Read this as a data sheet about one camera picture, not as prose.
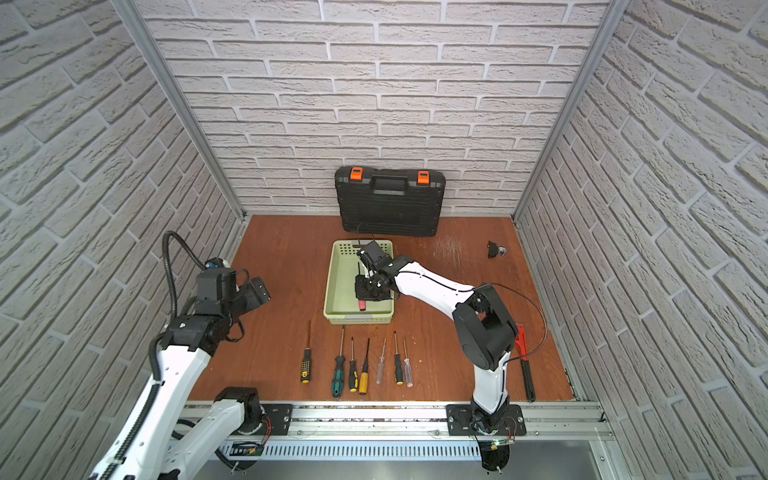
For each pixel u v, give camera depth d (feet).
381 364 2.70
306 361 2.67
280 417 2.39
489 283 1.65
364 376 2.61
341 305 3.05
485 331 1.57
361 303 2.79
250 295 2.21
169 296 1.78
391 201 3.22
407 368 2.66
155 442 1.32
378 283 2.11
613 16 2.29
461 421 2.42
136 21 2.33
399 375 2.60
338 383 2.54
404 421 2.48
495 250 3.54
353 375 2.60
